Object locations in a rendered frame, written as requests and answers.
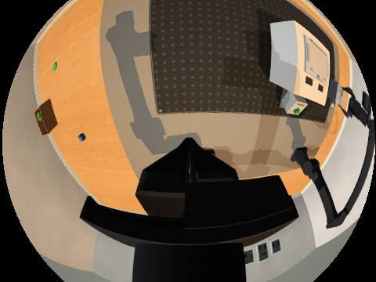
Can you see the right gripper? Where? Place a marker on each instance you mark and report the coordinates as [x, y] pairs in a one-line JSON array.
[[348, 113]]

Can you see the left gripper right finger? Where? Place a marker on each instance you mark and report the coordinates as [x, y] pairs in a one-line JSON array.
[[207, 167]]

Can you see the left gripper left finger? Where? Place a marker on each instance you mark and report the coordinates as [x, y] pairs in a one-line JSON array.
[[171, 167]]

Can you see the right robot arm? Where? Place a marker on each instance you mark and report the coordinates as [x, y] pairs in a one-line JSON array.
[[311, 166]]

